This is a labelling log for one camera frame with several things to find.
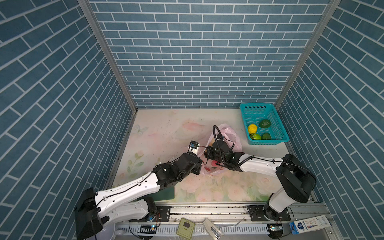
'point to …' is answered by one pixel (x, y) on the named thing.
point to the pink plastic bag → (230, 138)
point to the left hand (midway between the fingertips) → (201, 159)
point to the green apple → (255, 136)
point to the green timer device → (186, 228)
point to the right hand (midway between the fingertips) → (203, 150)
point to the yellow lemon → (252, 128)
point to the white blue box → (300, 226)
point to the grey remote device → (213, 229)
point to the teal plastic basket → (253, 113)
